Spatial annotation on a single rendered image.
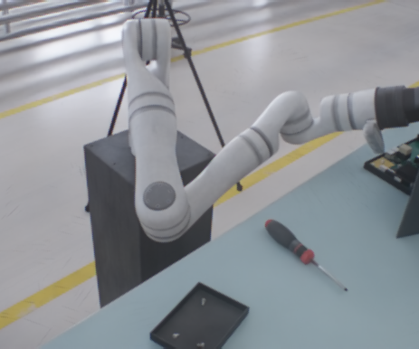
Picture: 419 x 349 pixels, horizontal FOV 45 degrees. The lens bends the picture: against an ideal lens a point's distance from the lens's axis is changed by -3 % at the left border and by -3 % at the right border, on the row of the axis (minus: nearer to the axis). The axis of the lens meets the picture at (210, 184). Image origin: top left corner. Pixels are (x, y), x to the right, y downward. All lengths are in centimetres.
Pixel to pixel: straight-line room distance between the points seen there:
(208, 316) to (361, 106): 47
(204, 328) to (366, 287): 25
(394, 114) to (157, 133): 42
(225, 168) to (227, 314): 33
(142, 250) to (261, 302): 61
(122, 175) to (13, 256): 119
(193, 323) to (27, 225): 184
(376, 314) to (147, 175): 44
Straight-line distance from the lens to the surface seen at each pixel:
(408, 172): 100
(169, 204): 86
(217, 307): 70
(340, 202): 92
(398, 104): 93
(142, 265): 131
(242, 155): 94
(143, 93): 100
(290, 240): 78
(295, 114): 98
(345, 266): 80
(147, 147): 93
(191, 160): 125
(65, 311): 205
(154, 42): 112
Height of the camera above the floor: 153
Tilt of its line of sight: 35 degrees down
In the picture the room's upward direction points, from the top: 4 degrees clockwise
